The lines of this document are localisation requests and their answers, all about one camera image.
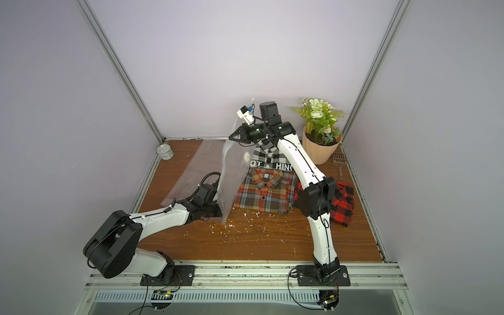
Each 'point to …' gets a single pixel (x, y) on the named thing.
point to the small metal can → (165, 151)
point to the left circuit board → (161, 299)
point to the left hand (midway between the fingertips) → (230, 208)
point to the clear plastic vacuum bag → (222, 163)
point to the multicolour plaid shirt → (267, 190)
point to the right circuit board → (329, 298)
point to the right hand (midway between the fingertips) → (229, 130)
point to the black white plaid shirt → (266, 157)
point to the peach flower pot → (321, 147)
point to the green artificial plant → (320, 117)
